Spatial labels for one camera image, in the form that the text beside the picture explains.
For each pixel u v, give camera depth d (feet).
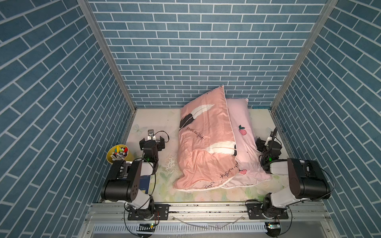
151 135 2.56
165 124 3.67
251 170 2.76
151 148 2.31
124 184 1.46
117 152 2.69
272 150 2.36
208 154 2.56
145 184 2.59
